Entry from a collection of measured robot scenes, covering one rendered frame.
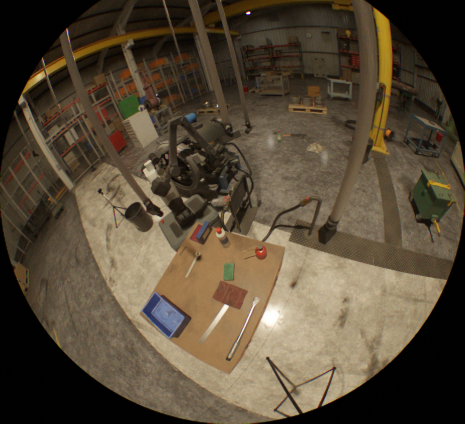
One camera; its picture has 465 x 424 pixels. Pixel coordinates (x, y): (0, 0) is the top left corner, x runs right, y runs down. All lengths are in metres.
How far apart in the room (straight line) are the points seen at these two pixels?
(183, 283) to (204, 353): 0.54
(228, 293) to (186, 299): 0.31
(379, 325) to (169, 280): 1.96
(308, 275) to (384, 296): 0.91
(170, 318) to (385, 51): 4.39
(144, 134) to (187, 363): 5.75
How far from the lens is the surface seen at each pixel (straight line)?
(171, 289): 1.30
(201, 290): 1.19
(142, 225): 2.37
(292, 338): 1.58
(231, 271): 1.13
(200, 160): 1.66
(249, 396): 1.78
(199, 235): 1.22
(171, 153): 1.19
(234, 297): 1.10
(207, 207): 1.82
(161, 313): 1.32
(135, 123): 5.65
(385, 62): 3.56
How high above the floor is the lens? 1.55
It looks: 43 degrees down
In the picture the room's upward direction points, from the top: 17 degrees counter-clockwise
